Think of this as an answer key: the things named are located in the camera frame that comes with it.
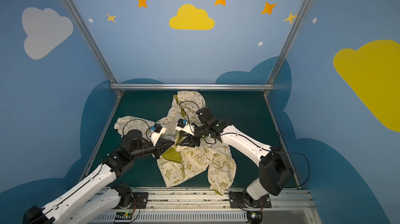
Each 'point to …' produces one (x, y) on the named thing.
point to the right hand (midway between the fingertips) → (183, 136)
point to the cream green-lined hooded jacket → (178, 165)
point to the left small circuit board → (123, 215)
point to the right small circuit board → (254, 217)
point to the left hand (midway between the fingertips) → (173, 140)
